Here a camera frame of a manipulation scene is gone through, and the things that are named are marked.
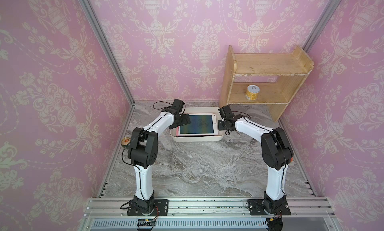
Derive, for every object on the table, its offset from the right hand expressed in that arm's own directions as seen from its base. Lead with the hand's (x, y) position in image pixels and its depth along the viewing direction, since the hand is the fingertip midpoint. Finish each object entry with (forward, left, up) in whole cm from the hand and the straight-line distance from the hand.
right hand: (223, 124), depth 100 cm
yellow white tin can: (+8, -16, +20) cm, 27 cm away
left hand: (+1, +27, +2) cm, 27 cm away
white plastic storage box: (+22, +14, -9) cm, 28 cm away
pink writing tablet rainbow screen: (+3, +14, -3) cm, 15 cm away
